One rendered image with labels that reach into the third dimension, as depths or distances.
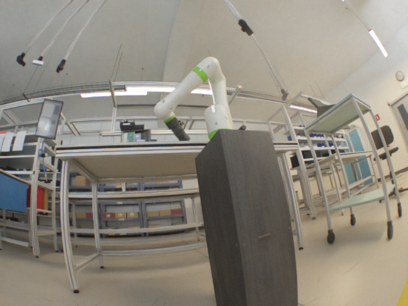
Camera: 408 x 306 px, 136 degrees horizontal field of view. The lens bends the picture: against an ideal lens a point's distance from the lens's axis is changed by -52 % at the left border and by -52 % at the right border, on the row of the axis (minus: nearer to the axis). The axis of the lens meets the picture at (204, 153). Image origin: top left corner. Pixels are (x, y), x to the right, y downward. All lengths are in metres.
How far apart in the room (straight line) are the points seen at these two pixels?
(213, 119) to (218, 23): 3.09
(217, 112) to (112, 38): 3.34
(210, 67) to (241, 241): 0.95
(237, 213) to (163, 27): 3.51
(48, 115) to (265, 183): 2.39
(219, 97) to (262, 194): 0.72
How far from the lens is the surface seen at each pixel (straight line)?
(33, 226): 2.48
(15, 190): 2.34
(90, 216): 5.19
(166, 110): 1.06
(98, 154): 1.15
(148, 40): 3.86
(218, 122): 0.83
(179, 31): 3.24
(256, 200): 0.60
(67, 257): 1.32
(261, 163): 0.65
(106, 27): 3.81
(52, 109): 2.49
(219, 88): 1.17
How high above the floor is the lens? 0.53
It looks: 20 degrees up
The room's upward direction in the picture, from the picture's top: 9 degrees counter-clockwise
